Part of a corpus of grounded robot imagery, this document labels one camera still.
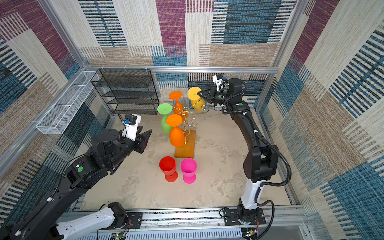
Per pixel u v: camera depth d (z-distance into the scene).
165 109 0.75
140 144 0.53
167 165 0.76
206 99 0.71
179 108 0.78
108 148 0.42
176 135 0.75
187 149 0.96
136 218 0.74
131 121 0.49
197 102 0.83
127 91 1.11
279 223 0.73
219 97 0.70
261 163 0.48
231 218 0.73
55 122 0.70
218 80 0.73
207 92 0.75
